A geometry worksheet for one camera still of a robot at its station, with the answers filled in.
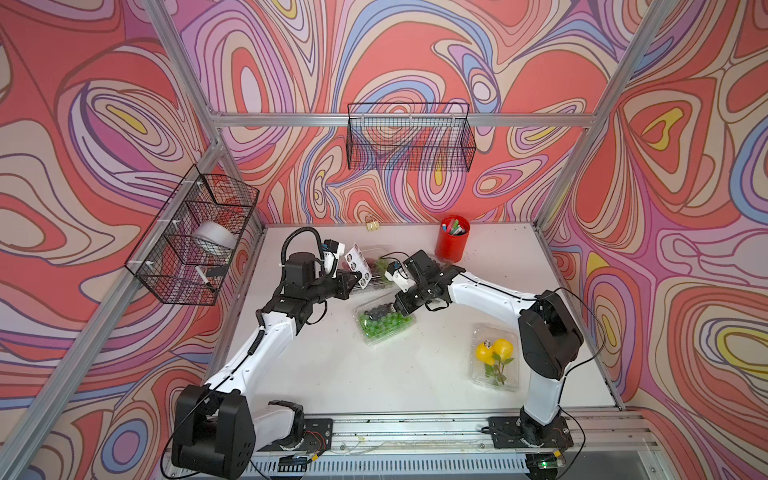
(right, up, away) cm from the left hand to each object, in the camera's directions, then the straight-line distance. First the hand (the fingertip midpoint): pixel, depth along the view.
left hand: (363, 277), depth 79 cm
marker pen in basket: (-39, 0, -6) cm, 40 cm away
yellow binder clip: (+1, +17, +39) cm, 43 cm away
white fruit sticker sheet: (-1, +4, 0) cm, 4 cm away
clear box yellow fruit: (+36, -23, +3) cm, 43 cm away
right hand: (+10, -11, +9) cm, 18 cm away
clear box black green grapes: (+4, -14, +10) cm, 18 cm away
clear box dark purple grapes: (+27, +2, +23) cm, 35 cm away
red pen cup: (+29, +12, +23) cm, 39 cm away
